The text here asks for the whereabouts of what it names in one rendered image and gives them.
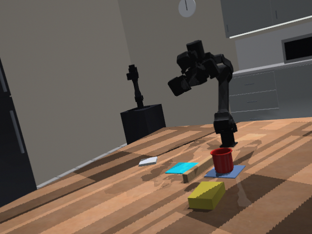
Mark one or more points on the dark red cup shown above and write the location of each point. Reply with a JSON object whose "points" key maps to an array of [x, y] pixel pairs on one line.
{"points": [[222, 159]]}

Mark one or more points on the yellow block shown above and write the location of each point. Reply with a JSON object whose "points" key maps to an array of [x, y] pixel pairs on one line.
{"points": [[206, 195]]}

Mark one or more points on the white flat square tile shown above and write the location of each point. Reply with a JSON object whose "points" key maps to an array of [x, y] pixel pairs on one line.
{"points": [[148, 161]]}

